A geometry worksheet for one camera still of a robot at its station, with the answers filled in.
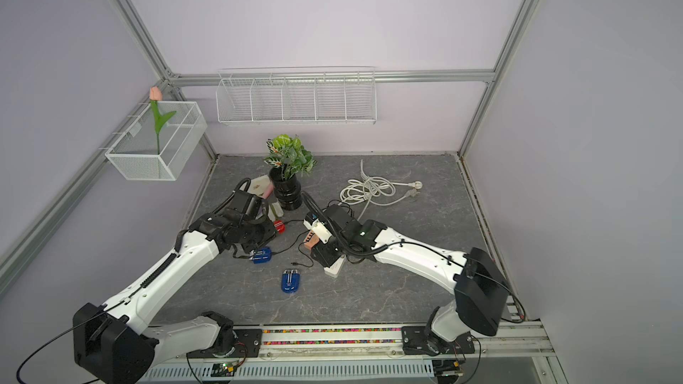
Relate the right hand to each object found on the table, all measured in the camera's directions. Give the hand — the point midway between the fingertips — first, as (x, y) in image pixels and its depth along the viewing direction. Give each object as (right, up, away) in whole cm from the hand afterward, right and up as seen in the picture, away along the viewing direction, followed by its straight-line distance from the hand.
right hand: (317, 249), depth 78 cm
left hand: (-12, +3, +1) cm, 13 cm away
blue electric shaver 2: (-9, -11, +4) cm, 15 cm away
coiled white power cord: (+22, +16, +24) cm, 36 cm away
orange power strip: (-4, 0, +13) cm, 13 cm away
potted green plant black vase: (-10, +27, +9) cm, 30 cm away
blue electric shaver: (-20, -5, +10) cm, 23 cm away
